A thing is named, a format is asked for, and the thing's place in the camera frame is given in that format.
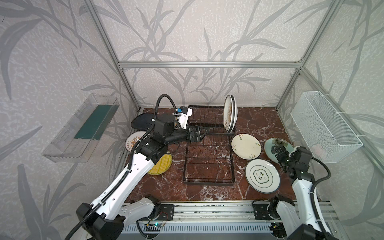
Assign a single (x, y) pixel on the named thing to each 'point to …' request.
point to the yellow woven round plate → (162, 166)
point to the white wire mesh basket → (327, 138)
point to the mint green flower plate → (277, 142)
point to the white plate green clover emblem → (263, 176)
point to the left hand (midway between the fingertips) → (203, 131)
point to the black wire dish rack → (211, 161)
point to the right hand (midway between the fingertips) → (276, 150)
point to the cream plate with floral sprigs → (246, 146)
